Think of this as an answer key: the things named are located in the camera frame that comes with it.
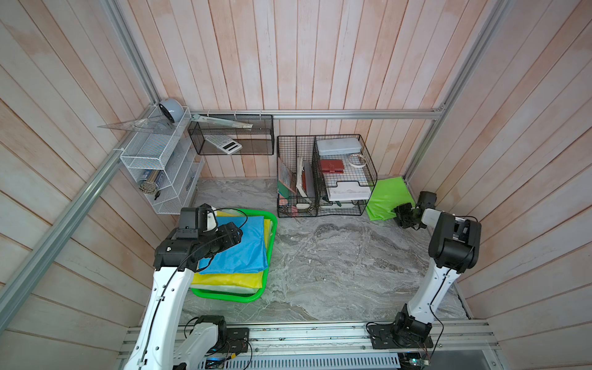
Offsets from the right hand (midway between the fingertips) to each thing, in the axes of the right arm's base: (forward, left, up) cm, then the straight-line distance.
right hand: (391, 208), depth 106 cm
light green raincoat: (+7, 0, +1) cm, 7 cm away
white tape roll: (+13, +18, +18) cm, 28 cm away
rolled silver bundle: (-14, +95, +29) cm, 100 cm away
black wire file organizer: (+9, +45, +11) cm, 47 cm away
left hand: (-30, +64, +22) cm, 74 cm away
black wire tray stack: (+2, +25, +19) cm, 31 cm away
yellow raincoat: (-11, +73, +9) cm, 74 cm away
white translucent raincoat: (-41, +66, +7) cm, 78 cm away
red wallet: (+7, +29, +20) cm, 36 cm away
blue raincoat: (-30, +60, +12) cm, 68 cm away
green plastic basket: (-44, +57, +8) cm, 73 cm away
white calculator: (+15, +76, +26) cm, 81 cm away
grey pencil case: (+20, +25, +20) cm, 38 cm away
